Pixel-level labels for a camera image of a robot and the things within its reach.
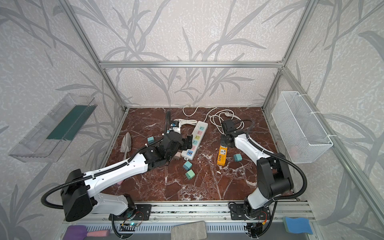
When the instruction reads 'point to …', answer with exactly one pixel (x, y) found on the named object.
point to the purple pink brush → (80, 232)
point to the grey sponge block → (194, 230)
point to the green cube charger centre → (190, 174)
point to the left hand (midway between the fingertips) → (189, 132)
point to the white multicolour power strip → (197, 134)
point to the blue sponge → (296, 225)
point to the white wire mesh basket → (303, 138)
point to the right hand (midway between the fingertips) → (226, 137)
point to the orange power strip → (222, 155)
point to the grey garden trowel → (126, 146)
